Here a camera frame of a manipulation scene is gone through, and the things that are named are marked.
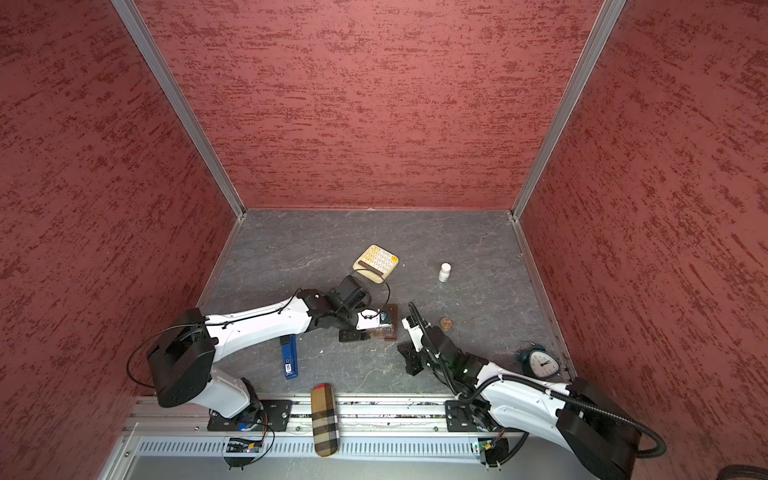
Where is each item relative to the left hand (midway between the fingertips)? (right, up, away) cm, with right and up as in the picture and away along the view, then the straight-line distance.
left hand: (364, 327), depth 84 cm
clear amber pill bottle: (+6, -2, +1) cm, 6 cm away
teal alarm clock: (+49, -8, -4) cm, 50 cm away
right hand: (+10, -8, -1) cm, 13 cm away
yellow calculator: (+2, +17, +19) cm, 26 cm away
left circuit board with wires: (-28, -26, -12) cm, 40 cm away
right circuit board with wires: (+34, -27, -12) cm, 44 cm away
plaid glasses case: (-8, -19, -13) cm, 24 cm away
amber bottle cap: (+25, 0, +6) cm, 26 cm away
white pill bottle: (+26, +14, +14) cm, 32 cm away
